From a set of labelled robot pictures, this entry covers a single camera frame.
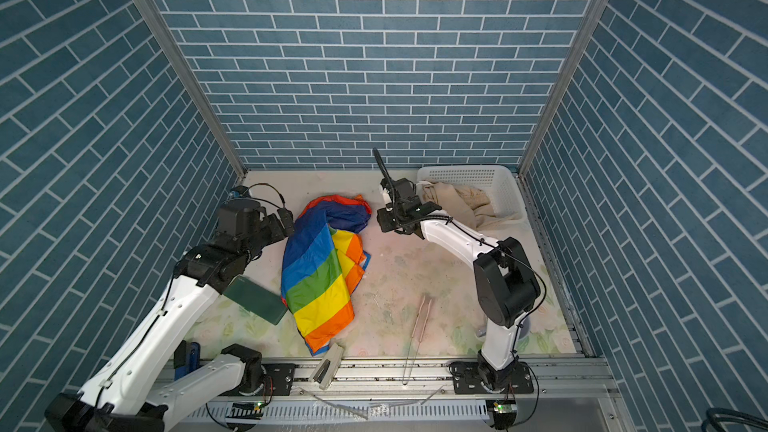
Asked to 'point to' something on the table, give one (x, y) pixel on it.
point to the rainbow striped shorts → (322, 263)
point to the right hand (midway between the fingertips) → (382, 212)
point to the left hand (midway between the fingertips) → (281, 217)
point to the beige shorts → (469, 203)
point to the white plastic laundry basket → (496, 181)
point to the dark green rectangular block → (257, 299)
